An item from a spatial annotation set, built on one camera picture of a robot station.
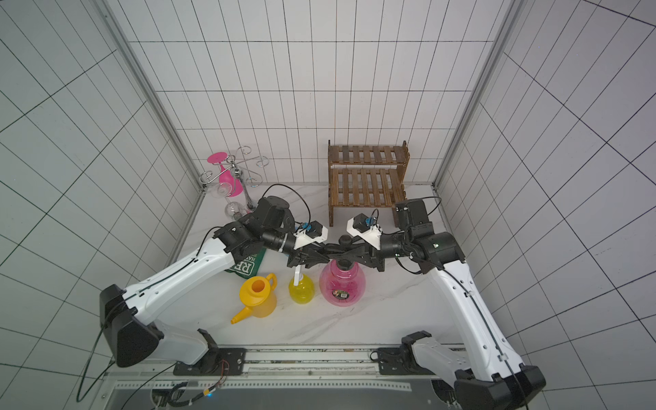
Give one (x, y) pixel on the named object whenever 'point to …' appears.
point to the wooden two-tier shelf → (366, 177)
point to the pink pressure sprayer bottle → (342, 283)
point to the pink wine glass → (225, 176)
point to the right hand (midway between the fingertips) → (338, 249)
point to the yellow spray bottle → (303, 292)
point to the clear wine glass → (223, 190)
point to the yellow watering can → (258, 294)
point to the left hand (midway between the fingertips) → (320, 256)
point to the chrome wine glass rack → (246, 177)
